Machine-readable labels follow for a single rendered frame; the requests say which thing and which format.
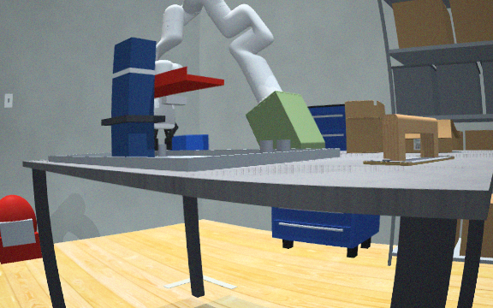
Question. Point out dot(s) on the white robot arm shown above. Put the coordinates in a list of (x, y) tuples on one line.
[(230, 23)]

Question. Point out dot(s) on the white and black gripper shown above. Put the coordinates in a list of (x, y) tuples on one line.
[(169, 126)]

